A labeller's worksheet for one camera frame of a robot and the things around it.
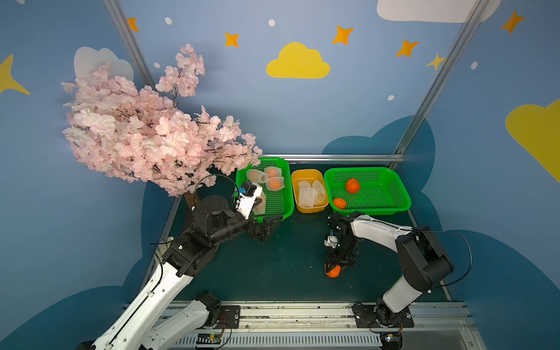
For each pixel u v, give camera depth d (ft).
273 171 3.64
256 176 3.52
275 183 3.46
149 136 1.91
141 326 1.25
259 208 3.25
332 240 2.69
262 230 1.80
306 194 3.26
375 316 2.40
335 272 2.63
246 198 1.69
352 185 3.52
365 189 3.65
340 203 3.23
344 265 2.57
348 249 2.46
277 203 3.33
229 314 2.44
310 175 3.63
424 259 1.54
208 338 2.39
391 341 2.40
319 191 3.31
